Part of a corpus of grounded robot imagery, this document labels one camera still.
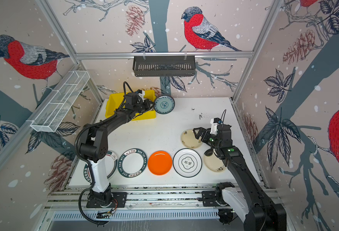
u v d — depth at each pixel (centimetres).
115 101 118
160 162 86
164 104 95
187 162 86
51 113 76
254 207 39
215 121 74
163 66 107
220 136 60
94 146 53
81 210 68
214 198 73
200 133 71
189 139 98
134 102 79
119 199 73
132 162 86
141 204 73
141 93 89
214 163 86
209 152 90
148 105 85
